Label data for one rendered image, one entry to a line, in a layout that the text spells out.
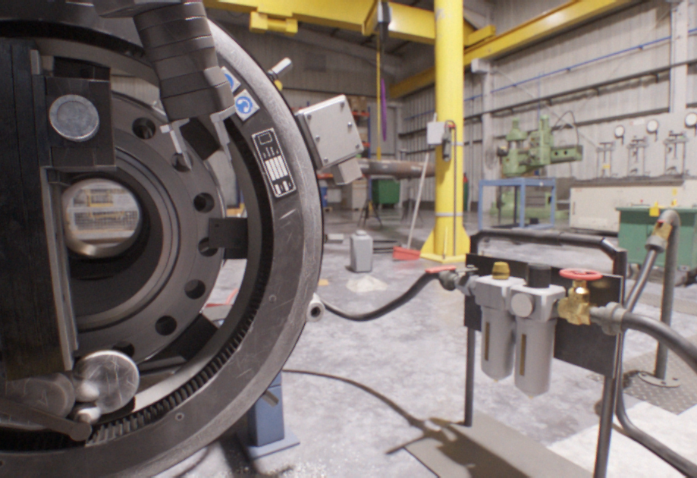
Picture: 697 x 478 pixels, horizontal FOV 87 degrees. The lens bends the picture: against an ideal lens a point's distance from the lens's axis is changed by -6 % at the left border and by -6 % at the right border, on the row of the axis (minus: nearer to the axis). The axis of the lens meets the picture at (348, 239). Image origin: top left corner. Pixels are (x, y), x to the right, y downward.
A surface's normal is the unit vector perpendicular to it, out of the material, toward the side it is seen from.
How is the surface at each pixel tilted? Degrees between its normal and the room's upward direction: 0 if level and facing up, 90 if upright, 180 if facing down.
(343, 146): 90
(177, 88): 110
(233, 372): 90
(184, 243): 90
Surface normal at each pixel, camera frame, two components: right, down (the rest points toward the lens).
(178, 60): -0.07, 0.62
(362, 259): 0.12, 0.11
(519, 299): -0.86, 0.07
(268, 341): 0.51, 0.09
